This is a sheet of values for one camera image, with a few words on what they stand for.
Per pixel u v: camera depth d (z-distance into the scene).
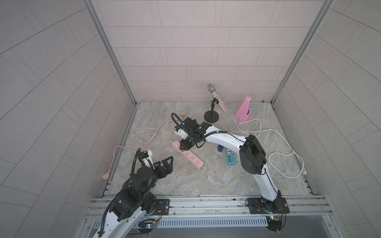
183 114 1.08
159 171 0.61
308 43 0.83
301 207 0.73
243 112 1.02
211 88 0.87
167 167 0.63
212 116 1.08
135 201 0.52
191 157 0.83
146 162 0.58
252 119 1.06
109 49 0.85
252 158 0.52
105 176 0.81
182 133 0.78
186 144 0.77
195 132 0.65
